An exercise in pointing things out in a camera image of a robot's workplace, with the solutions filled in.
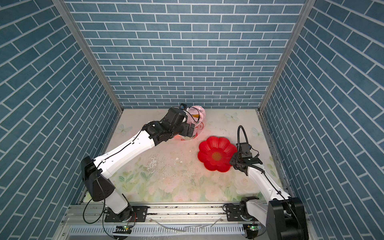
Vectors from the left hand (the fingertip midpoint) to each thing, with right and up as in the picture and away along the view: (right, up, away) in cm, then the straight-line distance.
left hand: (187, 124), depth 79 cm
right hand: (+26, -21, +9) cm, 35 cm away
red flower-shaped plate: (+17, -19, +18) cm, 31 cm away
